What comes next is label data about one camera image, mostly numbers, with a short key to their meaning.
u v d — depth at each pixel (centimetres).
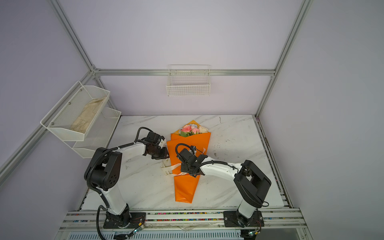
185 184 82
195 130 104
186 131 103
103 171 49
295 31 75
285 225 73
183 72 93
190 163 65
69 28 74
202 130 107
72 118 78
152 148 83
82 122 76
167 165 93
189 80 95
